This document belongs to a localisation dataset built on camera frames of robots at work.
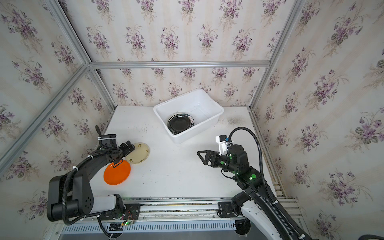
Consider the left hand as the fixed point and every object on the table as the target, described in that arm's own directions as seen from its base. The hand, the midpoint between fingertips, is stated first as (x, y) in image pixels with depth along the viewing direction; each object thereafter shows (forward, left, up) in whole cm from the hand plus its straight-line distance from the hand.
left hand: (127, 148), depth 90 cm
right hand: (-13, -44, +18) cm, 49 cm away
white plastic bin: (+43, -45, -2) cm, 62 cm away
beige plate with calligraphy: (+1, -5, -9) cm, 11 cm away
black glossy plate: (+22, -31, 0) cm, 38 cm away
